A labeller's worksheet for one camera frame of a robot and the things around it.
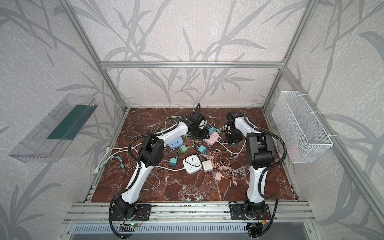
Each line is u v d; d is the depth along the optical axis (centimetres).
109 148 100
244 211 73
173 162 89
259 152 54
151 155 61
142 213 72
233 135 86
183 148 96
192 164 87
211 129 98
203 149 94
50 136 64
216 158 93
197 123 84
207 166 87
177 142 96
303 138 62
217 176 84
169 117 116
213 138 101
